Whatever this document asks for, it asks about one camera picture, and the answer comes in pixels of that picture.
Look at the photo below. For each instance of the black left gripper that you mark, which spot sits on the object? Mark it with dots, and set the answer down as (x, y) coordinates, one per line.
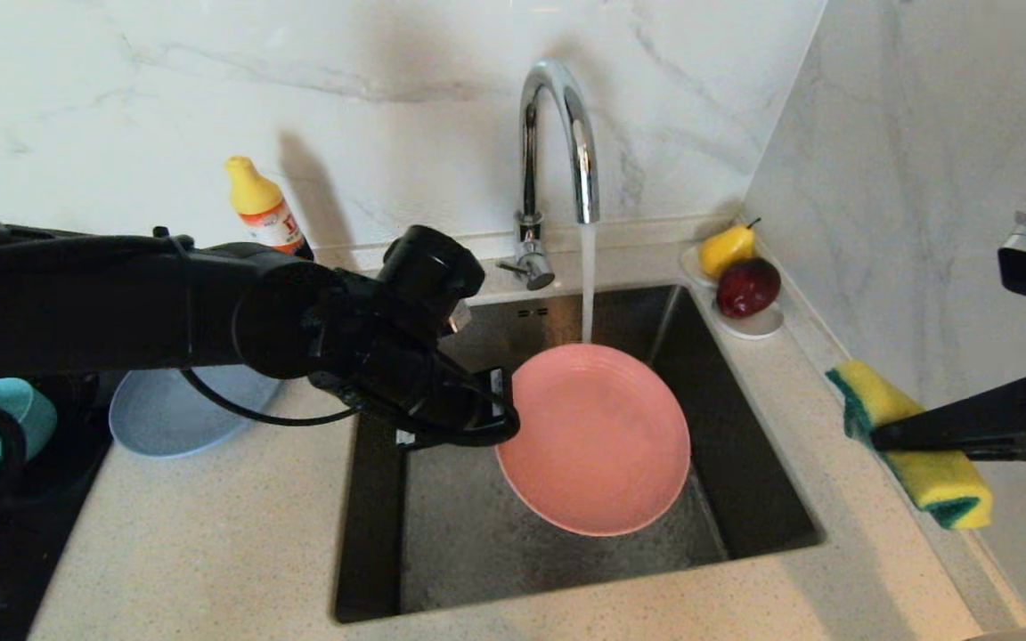
(406, 338)

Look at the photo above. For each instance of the yellow green sponge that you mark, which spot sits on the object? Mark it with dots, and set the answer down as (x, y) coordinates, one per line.
(940, 481)

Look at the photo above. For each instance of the pink plate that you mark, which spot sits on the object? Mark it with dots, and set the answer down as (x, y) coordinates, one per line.
(602, 436)

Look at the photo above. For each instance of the orange detergent bottle yellow cap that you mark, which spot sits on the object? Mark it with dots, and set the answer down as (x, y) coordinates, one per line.
(259, 205)

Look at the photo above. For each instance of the grey-blue plate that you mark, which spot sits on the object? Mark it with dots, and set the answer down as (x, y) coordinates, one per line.
(166, 418)

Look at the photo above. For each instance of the stainless steel sink basin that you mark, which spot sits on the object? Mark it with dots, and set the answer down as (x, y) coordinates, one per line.
(745, 463)

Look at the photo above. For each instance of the small white dish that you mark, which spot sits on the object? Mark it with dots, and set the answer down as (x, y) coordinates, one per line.
(760, 328)

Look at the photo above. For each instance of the chrome gooseneck faucet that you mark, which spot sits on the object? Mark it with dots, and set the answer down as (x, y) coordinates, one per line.
(528, 178)

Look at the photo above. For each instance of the dark red apple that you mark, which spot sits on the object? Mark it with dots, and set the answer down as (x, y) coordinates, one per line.
(747, 288)

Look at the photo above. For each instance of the yellow pear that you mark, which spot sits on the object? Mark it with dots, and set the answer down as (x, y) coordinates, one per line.
(725, 251)

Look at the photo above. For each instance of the black induction cooktop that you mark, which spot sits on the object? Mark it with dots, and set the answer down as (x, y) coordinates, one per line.
(32, 534)

